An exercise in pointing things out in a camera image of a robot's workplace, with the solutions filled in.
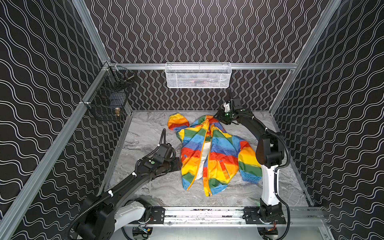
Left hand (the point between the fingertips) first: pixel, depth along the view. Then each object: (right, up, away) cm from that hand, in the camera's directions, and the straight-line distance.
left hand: (184, 166), depth 81 cm
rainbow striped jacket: (+15, +5, +10) cm, 19 cm away
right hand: (+21, +27, +19) cm, 39 cm away
